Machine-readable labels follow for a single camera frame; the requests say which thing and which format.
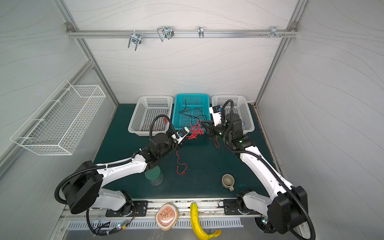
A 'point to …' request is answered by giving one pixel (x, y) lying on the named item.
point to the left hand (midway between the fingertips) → (187, 128)
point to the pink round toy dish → (166, 216)
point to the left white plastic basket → (147, 108)
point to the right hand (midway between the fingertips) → (204, 118)
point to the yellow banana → (196, 226)
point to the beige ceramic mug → (227, 181)
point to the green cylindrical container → (154, 176)
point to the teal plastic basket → (193, 100)
